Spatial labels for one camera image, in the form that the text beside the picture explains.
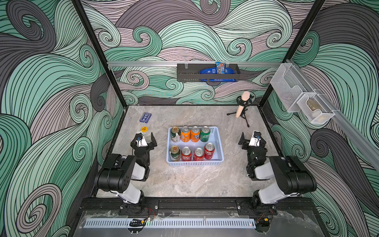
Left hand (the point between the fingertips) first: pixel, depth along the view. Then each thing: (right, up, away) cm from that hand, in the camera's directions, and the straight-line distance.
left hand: (143, 133), depth 87 cm
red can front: (+33, -11, -6) cm, 35 cm away
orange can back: (+25, -1, +3) cm, 26 cm away
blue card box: (-5, +10, +23) cm, 26 cm away
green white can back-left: (+19, -1, +3) cm, 19 cm away
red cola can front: (+26, -11, -6) cm, 29 cm away
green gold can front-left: (+19, -11, -5) cm, 23 cm away
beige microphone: (+62, +22, 0) cm, 66 cm away
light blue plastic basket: (+31, -10, +13) cm, 35 cm away
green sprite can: (+38, -1, +5) cm, 38 cm away
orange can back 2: (+32, -1, +5) cm, 32 cm away
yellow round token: (-5, +1, +19) cm, 20 cm away
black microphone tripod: (+67, +21, +3) cm, 71 cm away
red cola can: (+39, -10, -4) cm, 40 cm away
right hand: (+67, -1, 0) cm, 67 cm away
